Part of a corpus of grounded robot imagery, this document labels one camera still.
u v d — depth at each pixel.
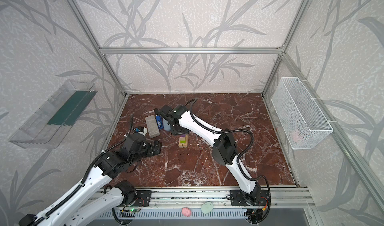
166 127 0.99
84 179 0.46
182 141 0.89
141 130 0.67
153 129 0.96
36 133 0.61
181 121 0.59
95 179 0.46
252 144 0.53
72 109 0.64
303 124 0.62
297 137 0.72
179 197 0.75
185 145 0.91
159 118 1.00
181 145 0.90
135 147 0.56
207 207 0.70
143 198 0.73
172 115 0.60
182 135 0.76
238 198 0.73
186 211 0.68
